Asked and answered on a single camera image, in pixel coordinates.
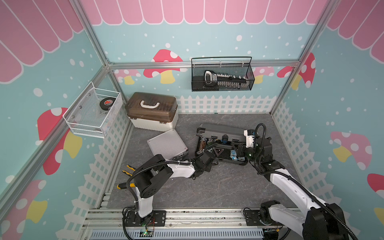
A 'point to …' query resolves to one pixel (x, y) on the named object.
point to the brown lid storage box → (152, 111)
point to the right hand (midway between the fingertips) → (233, 143)
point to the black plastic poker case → (225, 144)
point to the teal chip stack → (233, 156)
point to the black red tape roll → (106, 102)
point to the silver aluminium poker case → (169, 145)
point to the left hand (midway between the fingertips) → (206, 162)
